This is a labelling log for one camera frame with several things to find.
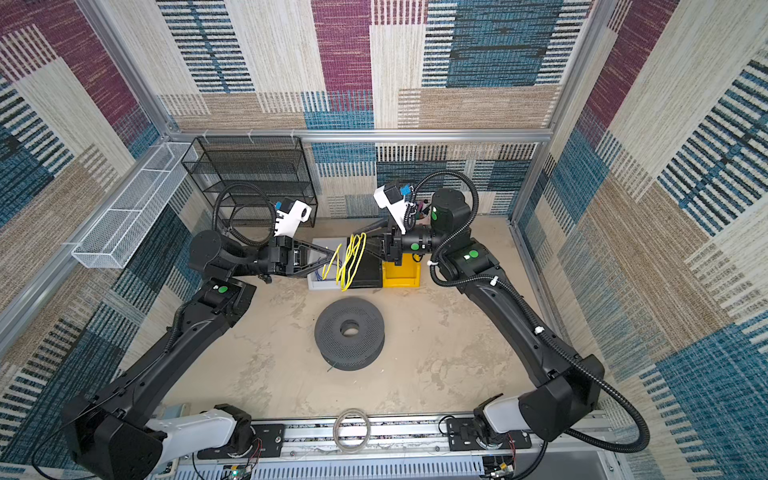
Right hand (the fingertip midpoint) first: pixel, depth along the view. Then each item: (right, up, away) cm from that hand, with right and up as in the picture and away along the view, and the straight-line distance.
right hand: (355, 244), depth 60 cm
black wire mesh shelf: (-42, +23, +49) cm, 69 cm away
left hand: (-3, -3, -8) cm, 9 cm away
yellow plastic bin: (+13, -10, +44) cm, 47 cm away
